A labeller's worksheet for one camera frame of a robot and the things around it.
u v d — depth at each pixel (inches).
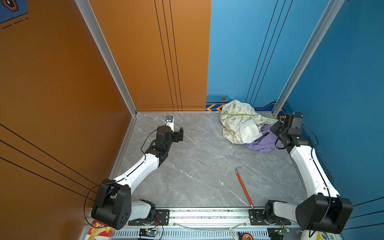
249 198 31.1
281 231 27.4
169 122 28.4
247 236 25.8
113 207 16.1
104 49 32.7
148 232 27.8
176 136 29.7
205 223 28.5
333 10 27.5
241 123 39.1
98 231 26.3
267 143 34.5
